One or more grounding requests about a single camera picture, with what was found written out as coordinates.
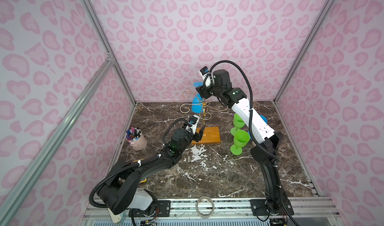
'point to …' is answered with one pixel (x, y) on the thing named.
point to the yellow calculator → (143, 181)
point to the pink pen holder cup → (136, 139)
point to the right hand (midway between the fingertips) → (202, 82)
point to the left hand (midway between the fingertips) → (200, 120)
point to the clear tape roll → (204, 216)
